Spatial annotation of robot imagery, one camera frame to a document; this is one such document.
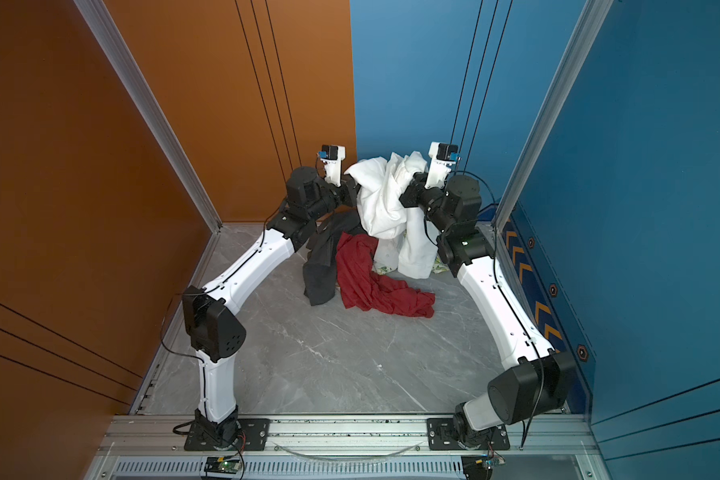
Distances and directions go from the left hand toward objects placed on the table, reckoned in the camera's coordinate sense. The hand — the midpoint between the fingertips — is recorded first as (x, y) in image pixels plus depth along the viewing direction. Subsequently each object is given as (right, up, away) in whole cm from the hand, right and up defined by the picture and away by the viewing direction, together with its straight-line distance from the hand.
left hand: (368, 171), depth 75 cm
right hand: (+7, -2, -8) cm, 11 cm away
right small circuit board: (+27, -72, -4) cm, 77 cm away
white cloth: (+10, -18, 0) cm, 20 cm away
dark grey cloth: (-15, -26, +20) cm, 36 cm away
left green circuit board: (-35, -72, -4) cm, 80 cm away
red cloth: (-1, -32, +19) cm, 38 cm away
